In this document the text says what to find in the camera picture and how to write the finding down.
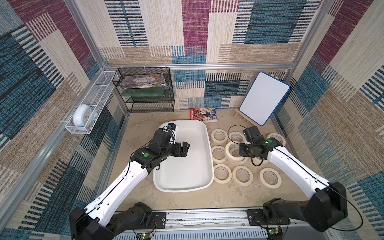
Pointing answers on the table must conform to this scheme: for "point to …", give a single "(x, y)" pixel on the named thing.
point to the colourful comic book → (206, 115)
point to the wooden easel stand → (245, 117)
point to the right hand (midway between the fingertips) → (241, 149)
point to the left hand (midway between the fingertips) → (181, 143)
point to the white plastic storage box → (194, 172)
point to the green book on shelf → (143, 92)
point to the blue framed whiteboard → (264, 99)
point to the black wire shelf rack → (148, 104)
